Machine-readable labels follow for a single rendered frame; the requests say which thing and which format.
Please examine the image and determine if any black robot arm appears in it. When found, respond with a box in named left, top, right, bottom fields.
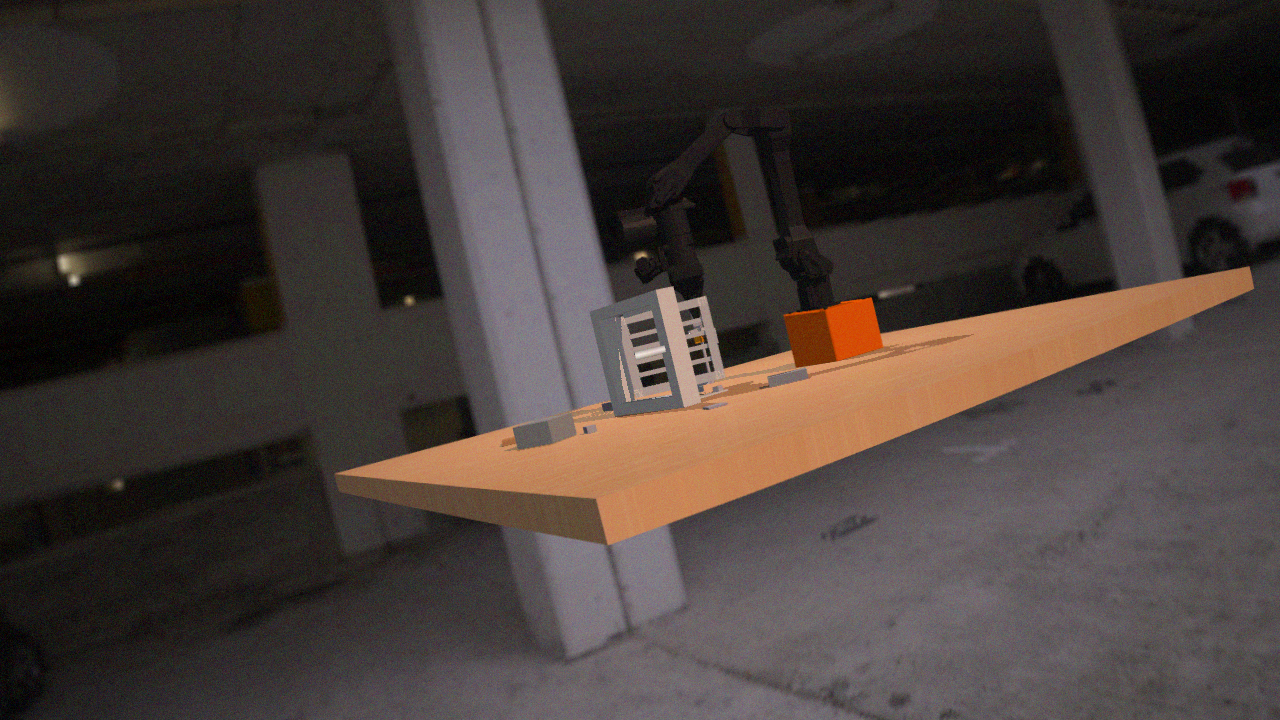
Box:
left=614, top=106, right=841, bottom=313

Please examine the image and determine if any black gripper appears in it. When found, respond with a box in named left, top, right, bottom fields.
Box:
left=660, top=233, right=705, bottom=319

